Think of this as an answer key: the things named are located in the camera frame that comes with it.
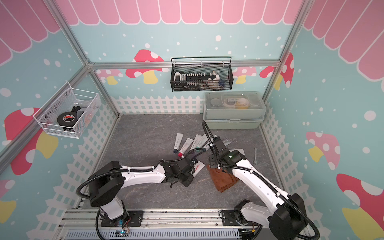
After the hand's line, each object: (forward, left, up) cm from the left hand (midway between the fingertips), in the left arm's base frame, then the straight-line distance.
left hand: (190, 180), depth 86 cm
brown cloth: (0, -19, +2) cm, 19 cm away
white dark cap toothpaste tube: (+28, +9, +1) cm, 29 cm away
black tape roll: (+16, +58, +33) cm, 69 cm away
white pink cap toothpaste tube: (+24, +3, +1) cm, 24 cm away
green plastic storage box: (+47, -29, +12) cm, 56 cm away
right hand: (+8, -14, +12) cm, 20 cm away
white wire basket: (+32, +68, +32) cm, 82 cm away
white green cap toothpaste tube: (+27, -8, 0) cm, 28 cm away
